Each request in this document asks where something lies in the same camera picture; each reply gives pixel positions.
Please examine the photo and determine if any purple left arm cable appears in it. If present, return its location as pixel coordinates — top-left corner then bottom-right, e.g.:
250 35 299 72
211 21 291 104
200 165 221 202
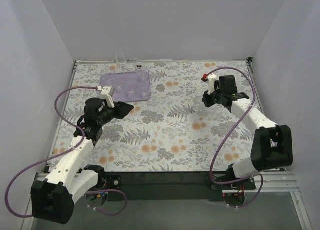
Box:
4 86 128 217

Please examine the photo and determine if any clear champagne flute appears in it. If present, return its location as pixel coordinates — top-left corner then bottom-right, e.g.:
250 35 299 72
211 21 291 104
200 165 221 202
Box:
134 57 149 82

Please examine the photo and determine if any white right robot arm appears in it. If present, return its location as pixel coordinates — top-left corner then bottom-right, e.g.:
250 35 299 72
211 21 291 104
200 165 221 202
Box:
202 73 294 185

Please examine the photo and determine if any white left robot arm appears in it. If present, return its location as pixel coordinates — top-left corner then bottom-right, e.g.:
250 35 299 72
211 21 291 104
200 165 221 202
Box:
31 98 134 224

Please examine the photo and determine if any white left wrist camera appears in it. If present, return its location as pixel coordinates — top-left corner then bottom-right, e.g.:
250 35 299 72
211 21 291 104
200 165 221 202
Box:
97 85 115 108

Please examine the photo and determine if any small clear shot glass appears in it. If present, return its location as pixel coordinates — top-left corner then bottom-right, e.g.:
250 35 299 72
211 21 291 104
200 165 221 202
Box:
114 82 124 93

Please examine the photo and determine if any clear small tumbler glass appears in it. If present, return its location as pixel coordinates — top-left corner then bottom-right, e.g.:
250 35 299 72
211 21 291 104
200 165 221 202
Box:
193 96 205 113

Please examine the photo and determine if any clear plain drinking glass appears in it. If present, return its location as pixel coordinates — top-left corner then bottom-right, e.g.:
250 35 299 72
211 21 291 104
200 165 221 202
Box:
115 48 128 73

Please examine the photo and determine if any clear wine glass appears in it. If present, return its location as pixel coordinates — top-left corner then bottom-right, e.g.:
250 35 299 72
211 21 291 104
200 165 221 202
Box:
138 68 150 83

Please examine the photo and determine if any clear tall tumbler glass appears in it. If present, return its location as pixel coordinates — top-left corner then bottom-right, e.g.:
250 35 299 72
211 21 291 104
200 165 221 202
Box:
124 79 139 99

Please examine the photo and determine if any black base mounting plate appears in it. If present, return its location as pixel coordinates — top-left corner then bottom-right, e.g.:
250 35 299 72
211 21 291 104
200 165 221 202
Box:
77 171 253 203

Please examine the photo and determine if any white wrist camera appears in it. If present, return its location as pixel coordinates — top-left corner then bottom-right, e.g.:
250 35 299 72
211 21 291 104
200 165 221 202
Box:
97 85 115 108
202 73 219 95

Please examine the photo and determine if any floral patterned table mat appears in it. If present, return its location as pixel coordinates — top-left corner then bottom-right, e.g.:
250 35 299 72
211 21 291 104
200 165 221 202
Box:
48 61 281 172

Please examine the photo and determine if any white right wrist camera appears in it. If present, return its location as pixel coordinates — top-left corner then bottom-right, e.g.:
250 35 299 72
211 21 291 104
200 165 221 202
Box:
202 73 219 95

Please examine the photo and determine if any aluminium frame rail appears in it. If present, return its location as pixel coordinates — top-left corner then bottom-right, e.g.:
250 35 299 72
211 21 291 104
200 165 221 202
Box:
35 171 301 193

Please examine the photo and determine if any lilac plastic tray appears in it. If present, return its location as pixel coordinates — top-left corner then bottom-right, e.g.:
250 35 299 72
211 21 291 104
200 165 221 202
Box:
99 71 151 102

